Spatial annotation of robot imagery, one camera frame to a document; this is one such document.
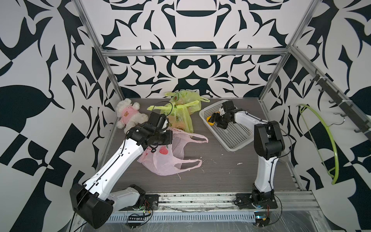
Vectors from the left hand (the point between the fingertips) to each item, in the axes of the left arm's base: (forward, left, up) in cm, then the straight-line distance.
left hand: (170, 135), depth 76 cm
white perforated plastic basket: (+3, -37, -8) cm, 38 cm away
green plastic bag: (+16, -3, -4) cm, 17 cm away
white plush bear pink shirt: (+24, +29, -11) cm, 39 cm away
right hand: (+20, -27, -14) cm, 37 cm away
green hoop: (-19, -69, +9) cm, 72 cm away
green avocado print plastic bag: (+32, -8, -4) cm, 33 cm away
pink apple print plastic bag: (-11, +1, -5) cm, 12 cm away
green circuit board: (-36, -44, -21) cm, 60 cm away
